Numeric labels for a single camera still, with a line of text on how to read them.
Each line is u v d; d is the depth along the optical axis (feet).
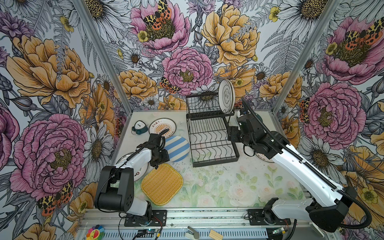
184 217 2.50
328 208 1.31
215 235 2.26
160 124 3.67
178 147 3.29
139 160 1.82
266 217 2.20
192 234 2.26
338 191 1.28
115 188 1.44
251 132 1.67
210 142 3.28
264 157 1.65
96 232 2.28
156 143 2.40
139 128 3.48
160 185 2.78
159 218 2.42
